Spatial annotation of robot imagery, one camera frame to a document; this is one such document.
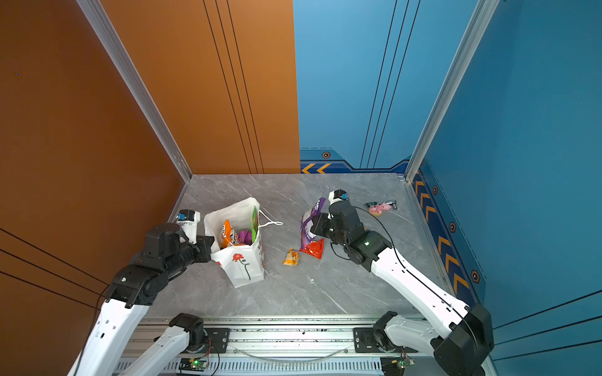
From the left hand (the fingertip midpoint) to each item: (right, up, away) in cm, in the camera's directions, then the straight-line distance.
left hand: (213, 235), depth 71 cm
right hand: (+29, +5, +4) cm, 30 cm away
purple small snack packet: (+29, 0, +5) cm, 29 cm away
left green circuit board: (-6, -39, 0) cm, 40 cm away
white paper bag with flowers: (+7, -10, +4) cm, 13 cm away
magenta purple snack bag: (+7, -2, +10) cm, 13 cm away
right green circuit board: (+57, -38, -1) cm, 69 cm away
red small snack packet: (+32, -8, +21) cm, 39 cm away
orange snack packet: (+3, 0, +3) cm, 4 cm away
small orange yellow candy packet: (+23, -12, +18) cm, 31 cm away
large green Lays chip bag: (+11, +2, +8) cm, 14 cm away
